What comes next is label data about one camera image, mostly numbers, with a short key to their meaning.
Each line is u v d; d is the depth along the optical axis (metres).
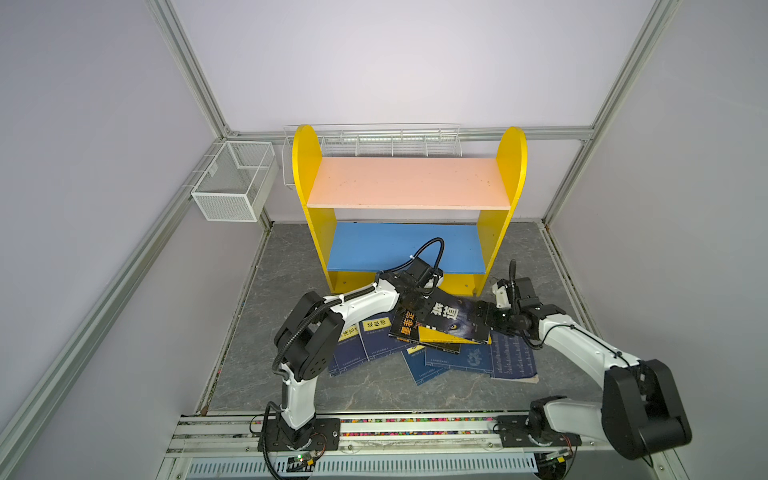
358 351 0.84
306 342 0.49
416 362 0.85
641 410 0.41
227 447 0.73
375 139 0.94
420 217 1.24
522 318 0.64
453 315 0.89
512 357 0.85
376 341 0.85
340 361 0.83
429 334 0.86
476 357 0.85
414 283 0.71
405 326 0.89
